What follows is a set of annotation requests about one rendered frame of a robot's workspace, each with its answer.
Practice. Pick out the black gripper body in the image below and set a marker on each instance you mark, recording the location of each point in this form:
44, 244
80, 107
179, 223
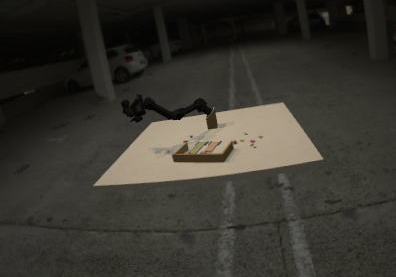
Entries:
126, 104

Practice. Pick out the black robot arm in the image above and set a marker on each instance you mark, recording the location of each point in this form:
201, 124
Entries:
150, 104

